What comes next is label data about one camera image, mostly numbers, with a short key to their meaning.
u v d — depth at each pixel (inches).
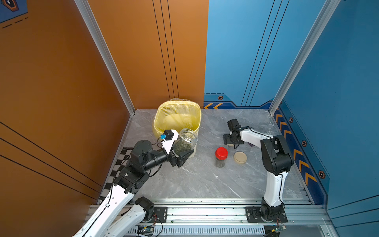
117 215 17.7
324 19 28.6
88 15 28.3
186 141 22.3
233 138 30.4
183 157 21.3
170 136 20.0
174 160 21.5
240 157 36.3
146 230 28.1
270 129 39.2
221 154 32.0
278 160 21.0
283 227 27.0
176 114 35.9
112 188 17.8
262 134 24.3
